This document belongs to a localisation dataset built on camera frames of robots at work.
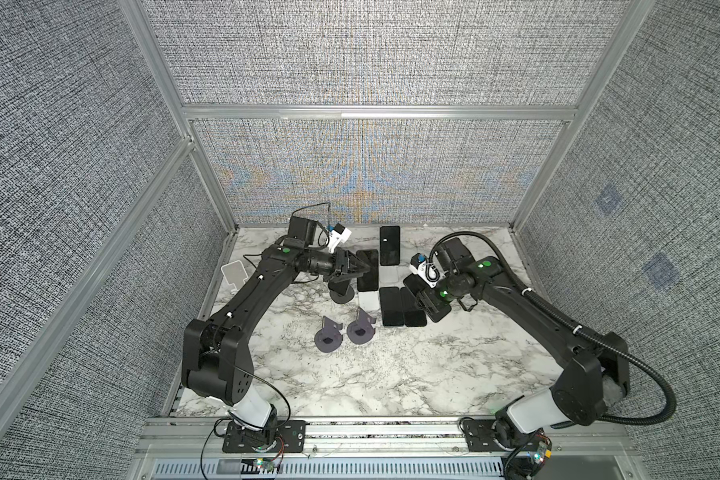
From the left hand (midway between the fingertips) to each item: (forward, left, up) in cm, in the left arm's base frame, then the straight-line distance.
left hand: (365, 271), depth 76 cm
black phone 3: (+9, -2, -17) cm, 19 cm away
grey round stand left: (-8, +10, -21) cm, 25 cm away
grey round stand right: (-7, +1, -19) cm, 20 cm away
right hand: (-1, -17, -10) cm, 20 cm away
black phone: (+9, -2, -17) cm, 19 cm away
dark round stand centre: (+7, +7, -24) cm, 26 cm away
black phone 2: (+4, -9, -25) cm, 27 cm away
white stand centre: (+6, -2, -23) cm, 24 cm away
